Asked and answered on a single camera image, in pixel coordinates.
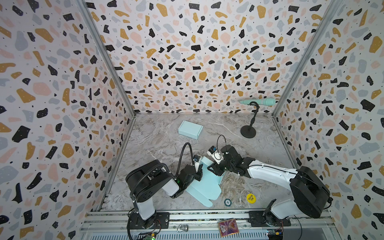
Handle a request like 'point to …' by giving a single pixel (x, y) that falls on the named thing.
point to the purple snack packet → (228, 227)
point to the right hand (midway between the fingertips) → (209, 164)
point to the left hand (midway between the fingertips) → (204, 162)
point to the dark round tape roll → (227, 202)
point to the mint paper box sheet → (190, 129)
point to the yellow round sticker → (251, 198)
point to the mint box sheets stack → (209, 187)
